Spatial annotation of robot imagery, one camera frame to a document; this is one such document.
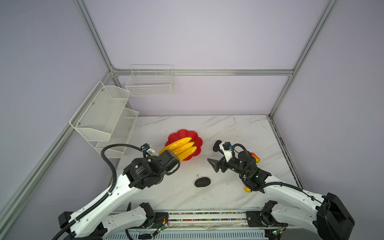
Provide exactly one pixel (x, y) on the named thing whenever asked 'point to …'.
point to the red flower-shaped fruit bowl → (183, 134)
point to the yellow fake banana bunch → (182, 148)
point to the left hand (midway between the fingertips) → (165, 163)
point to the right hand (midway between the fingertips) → (213, 154)
